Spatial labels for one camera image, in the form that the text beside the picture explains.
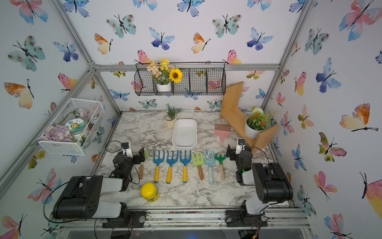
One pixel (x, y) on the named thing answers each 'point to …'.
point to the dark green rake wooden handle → (222, 172)
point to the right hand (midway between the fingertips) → (239, 144)
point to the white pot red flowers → (257, 122)
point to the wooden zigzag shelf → (235, 118)
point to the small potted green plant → (170, 118)
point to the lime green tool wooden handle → (141, 172)
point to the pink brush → (222, 130)
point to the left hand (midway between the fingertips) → (136, 147)
